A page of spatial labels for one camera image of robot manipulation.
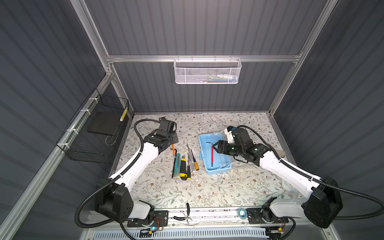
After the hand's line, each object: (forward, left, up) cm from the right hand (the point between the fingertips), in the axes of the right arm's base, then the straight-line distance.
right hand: (218, 147), depth 80 cm
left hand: (+7, +25, +2) cm, 26 cm away
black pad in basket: (+4, +55, +16) cm, 58 cm away
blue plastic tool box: (0, -4, -17) cm, 18 cm away
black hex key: (0, +26, -17) cm, 31 cm away
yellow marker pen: (+14, +52, +12) cm, 55 cm away
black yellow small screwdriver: (-6, +17, -16) cm, 24 cm away
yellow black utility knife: (-9, +20, -15) cm, 26 cm away
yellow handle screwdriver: (-2, +12, -16) cm, 20 cm away
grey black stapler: (+7, -44, -19) cm, 49 cm away
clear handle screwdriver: (+1, +16, -16) cm, 22 cm away
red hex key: (+2, +2, -17) cm, 17 cm away
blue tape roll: (-28, -11, -18) cm, 35 cm away
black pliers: (-31, +17, -17) cm, 39 cm away
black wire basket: (-1, +63, +12) cm, 64 cm away
